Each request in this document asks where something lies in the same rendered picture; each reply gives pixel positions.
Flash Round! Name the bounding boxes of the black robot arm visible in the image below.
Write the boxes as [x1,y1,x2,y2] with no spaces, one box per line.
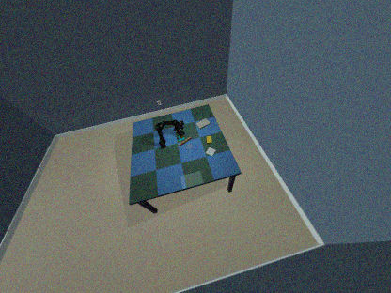
[155,119,184,149]

